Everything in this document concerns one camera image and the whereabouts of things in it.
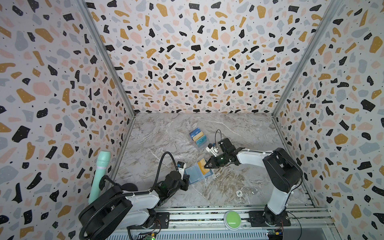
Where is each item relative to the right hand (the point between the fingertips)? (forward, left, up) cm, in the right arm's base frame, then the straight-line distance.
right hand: (204, 164), depth 87 cm
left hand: (-5, +7, -3) cm, 9 cm away
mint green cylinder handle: (-11, +40, +28) cm, 50 cm away
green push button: (-27, -14, -8) cm, 31 cm away
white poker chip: (-14, -19, -7) cm, 25 cm away
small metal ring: (-13, -27, -4) cm, 30 cm away
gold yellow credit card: (+1, +2, -2) cm, 3 cm away
